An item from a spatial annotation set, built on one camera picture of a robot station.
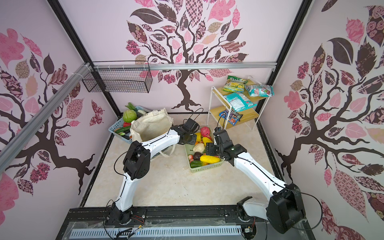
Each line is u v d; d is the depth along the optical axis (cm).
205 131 97
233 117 95
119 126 107
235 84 86
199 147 94
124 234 72
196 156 90
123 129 101
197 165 85
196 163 86
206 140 95
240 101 76
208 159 86
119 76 95
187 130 74
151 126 97
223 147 61
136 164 56
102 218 75
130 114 103
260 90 78
